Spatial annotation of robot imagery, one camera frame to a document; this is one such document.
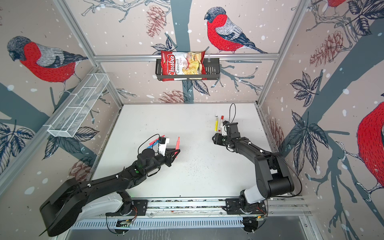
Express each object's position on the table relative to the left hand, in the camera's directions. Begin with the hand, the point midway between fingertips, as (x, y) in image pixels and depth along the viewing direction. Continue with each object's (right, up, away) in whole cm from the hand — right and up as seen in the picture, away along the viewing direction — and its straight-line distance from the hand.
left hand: (178, 151), depth 77 cm
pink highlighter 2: (-18, +2, +23) cm, 29 cm away
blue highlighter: (-21, -2, +20) cm, 29 cm away
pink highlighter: (-1, +3, +1) cm, 3 cm away
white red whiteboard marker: (+28, +14, +32) cm, 45 cm away
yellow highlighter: (+24, +14, +30) cm, 40 cm away
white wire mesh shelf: (-54, +24, 0) cm, 59 cm away
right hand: (+21, +3, +15) cm, 26 cm away
